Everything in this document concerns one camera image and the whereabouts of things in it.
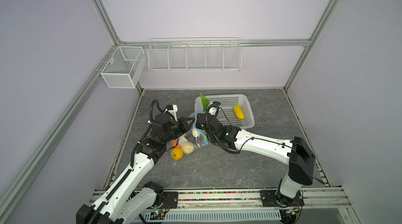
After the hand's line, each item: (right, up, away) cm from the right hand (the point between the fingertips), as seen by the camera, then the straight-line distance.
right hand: (199, 117), depth 78 cm
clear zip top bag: (-2, -10, -3) cm, 11 cm away
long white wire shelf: (-4, +38, +20) cm, 43 cm away
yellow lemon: (-12, -20, +5) cm, 24 cm away
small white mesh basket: (-50, +30, +24) cm, 63 cm away
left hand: (-1, -1, -6) cm, 6 cm away
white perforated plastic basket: (+18, +2, +30) cm, 35 cm away
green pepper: (+3, +8, 0) cm, 8 cm away
